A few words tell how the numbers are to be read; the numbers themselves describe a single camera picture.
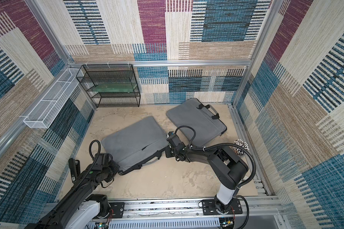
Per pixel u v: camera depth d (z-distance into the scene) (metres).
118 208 0.75
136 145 0.93
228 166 0.47
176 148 0.71
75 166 0.86
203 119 1.08
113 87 0.95
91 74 1.01
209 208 0.73
